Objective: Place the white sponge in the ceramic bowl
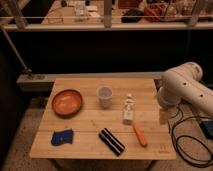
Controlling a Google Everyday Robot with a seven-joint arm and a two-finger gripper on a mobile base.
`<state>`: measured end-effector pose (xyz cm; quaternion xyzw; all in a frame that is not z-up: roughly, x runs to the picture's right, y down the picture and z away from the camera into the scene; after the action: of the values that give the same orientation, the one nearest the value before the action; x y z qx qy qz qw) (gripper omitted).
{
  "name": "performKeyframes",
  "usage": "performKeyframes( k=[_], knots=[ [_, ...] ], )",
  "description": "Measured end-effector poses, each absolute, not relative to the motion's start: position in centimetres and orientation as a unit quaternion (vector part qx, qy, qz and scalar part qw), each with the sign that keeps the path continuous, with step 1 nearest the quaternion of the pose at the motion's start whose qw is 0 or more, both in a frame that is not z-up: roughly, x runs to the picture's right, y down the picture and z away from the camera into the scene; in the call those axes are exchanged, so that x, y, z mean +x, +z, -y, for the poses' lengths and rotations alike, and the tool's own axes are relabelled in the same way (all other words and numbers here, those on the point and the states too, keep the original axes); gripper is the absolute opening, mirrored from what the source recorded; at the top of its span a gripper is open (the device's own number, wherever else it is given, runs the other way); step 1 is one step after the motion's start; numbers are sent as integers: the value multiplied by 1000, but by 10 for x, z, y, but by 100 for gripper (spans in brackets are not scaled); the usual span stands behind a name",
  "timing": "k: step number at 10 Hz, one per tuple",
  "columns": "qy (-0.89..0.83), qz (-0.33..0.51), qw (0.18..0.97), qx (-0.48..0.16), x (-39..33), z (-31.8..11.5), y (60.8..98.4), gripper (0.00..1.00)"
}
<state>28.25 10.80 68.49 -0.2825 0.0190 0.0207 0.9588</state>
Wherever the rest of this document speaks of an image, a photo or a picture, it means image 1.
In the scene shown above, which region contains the small white bottle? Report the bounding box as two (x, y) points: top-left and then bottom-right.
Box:
(123, 94), (134, 125)

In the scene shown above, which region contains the dark power adapter box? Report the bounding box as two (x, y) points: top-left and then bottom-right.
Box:
(200, 120), (213, 140)

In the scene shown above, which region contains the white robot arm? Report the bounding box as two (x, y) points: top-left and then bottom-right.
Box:
(157, 62), (213, 116)

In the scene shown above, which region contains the metal diagonal rod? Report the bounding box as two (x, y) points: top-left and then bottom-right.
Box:
(0, 26), (33, 79)

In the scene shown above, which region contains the black cable on floor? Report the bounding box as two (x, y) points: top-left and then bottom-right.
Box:
(168, 106), (213, 169)

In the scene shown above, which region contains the grey horizontal beam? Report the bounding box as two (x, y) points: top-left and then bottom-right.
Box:
(16, 70), (168, 93)

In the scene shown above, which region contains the orange ceramic bowl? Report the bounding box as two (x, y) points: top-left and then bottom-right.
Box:
(51, 89), (83, 117)

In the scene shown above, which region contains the orange handled tool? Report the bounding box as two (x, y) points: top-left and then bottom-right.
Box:
(133, 123), (147, 147)

